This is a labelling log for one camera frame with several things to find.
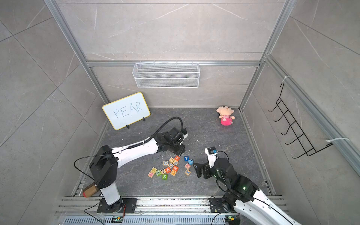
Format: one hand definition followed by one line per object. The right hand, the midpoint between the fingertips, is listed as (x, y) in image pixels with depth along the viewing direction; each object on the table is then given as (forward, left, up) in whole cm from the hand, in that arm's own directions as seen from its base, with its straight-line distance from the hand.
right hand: (201, 162), depth 73 cm
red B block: (+9, +14, -15) cm, 22 cm away
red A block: (+2, +20, -15) cm, 25 cm away
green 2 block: (-3, +21, -15) cm, 26 cm away
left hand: (+11, +8, -5) cm, 15 cm away
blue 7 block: (+9, +8, -15) cm, 19 cm away
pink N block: (-1, +30, -15) cm, 34 cm away
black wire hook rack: (+10, -46, +14) cm, 49 cm away
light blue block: (+6, +5, -15) cm, 17 cm away
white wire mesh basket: (+60, +23, +14) cm, 66 cm away
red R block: (+2, +15, -15) cm, 21 cm away
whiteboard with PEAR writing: (+40, +55, -3) cm, 68 cm away
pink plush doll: (+45, -24, -10) cm, 52 cm away
